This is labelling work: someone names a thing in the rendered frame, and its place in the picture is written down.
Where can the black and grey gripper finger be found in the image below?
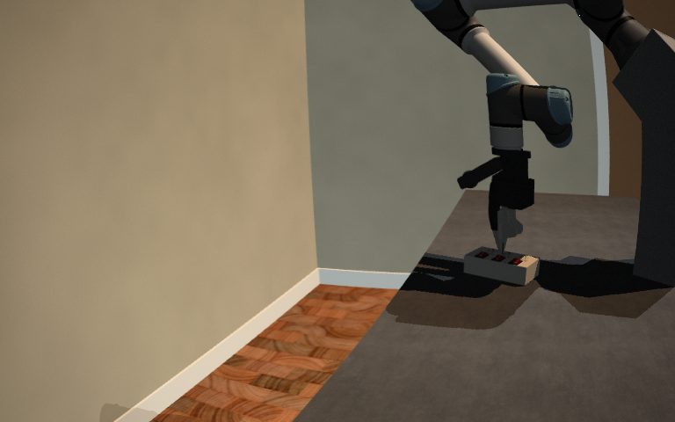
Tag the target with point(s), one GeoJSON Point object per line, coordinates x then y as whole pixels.
{"type": "Point", "coordinates": [500, 223]}
{"type": "Point", "coordinates": [515, 222]}

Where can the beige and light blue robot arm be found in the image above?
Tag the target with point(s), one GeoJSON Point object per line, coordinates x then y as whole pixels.
{"type": "Point", "coordinates": [547, 106]}

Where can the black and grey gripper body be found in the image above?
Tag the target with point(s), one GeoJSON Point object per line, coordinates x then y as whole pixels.
{"type": "Point", "coordinates": [513, 188]}

